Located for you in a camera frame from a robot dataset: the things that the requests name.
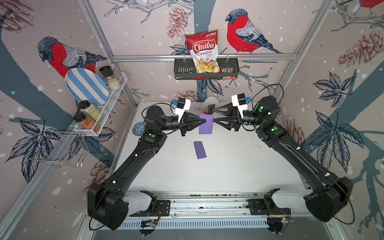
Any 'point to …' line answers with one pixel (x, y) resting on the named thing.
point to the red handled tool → (205, 113)
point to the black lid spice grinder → (111, 81)
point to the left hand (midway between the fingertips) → (206, 120)
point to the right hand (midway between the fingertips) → (214, 115)
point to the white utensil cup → (208, 101)
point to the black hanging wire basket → (184, 70)
